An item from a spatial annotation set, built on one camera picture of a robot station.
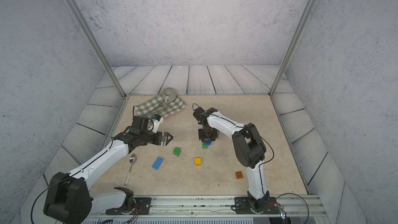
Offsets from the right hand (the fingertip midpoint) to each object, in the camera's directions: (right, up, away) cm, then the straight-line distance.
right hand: (206, 141), depth 90 cm
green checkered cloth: (-34, +21, +23) cm, 46 cm away
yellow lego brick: (-4, -10, -6) cm, 12 cm away
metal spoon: (-41, -9, -4) cm, 42 cm away
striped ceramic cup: (-26, +28, +21) cm, 44 cm away
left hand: (-21, +5, -6) cm, 22 cm away
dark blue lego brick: (+1, -1, -1) cm, 2 cm away
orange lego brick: (+17, -16, -8) cm, 24 cm away
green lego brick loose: (-17, -5, -1) cm, 17 cm away
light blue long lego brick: (-26, -11, -5) cm, 29 cm away
